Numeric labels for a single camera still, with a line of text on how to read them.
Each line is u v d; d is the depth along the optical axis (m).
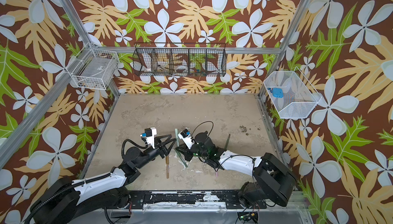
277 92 0.86
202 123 0.71
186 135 0.69
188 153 0.70
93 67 0.86
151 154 0.67
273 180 0.43
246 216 0.75
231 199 0.75
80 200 0.43
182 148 0.73
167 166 0.86
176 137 0.73
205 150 0.64
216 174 0.82
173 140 0.71
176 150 0.77
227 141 0.96
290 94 0.84
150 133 0.65
